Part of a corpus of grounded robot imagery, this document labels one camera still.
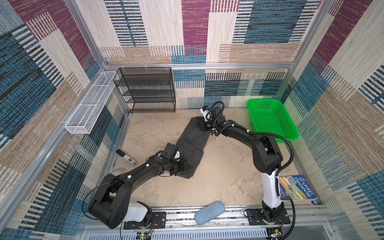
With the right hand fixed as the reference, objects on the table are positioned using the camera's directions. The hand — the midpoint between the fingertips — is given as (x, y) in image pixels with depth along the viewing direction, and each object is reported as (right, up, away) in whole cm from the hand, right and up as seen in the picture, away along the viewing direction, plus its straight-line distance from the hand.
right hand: (198, 125), depth 96 cm
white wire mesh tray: (-54, +4, -25) cm, 59 cm away
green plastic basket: (+55, +7, +20) cm, 59 cm away
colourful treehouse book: (+52, -33, -15) cm, 63 cm away
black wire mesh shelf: (-33, +26, +13) cm, 44 cm away
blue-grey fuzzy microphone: (+5, -42, -23) cm, 48 cm away
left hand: (-5, -23, -11) cm, 26 cm away
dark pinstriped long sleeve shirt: (-5, -15, -3) cm, 16 cm away
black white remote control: (-46, -17, -5) cm, 49 cm away
